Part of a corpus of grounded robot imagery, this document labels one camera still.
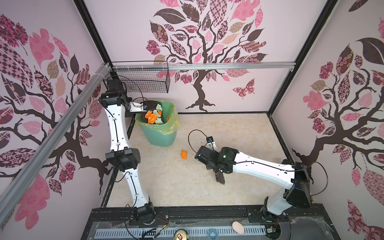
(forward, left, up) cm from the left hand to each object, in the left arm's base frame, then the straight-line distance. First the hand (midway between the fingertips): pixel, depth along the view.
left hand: (124, 107), depth 80 cm
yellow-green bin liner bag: (-4, -25, -7) cm, 27 cm away
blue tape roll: (-55, -48, -31) cm, 79 cm away
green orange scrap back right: (+5, -16, -8) cm, 19 cm away
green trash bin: (-3, -12, -26) cm, 29 cm away
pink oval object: (-53, -60, -29) cm, 85 cm away
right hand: (-23, -48, -14) cm, 55 cm away
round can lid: (-56, -33, -19) cm, 68 cm away
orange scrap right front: (-1, -14, -7) cm, 15 cm away
